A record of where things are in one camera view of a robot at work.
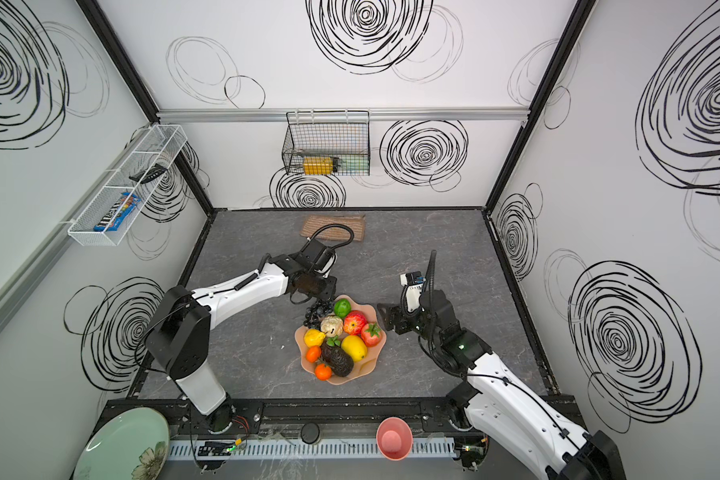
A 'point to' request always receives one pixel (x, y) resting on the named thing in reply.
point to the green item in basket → (354, 162)
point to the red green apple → (371, 333)
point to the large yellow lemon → (355, 347)
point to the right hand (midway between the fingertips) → (389, 302)
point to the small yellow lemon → (314, 337)
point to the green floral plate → (131, 446)
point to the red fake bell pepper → (354, 322)
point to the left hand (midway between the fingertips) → (335, 289)
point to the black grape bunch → (315, 313)
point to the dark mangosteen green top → (333, 341)
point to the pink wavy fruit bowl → (360, 367)
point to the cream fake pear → (332, 326)
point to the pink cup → (394, 438)
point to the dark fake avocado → (339, 361)
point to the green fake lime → (342, 307)
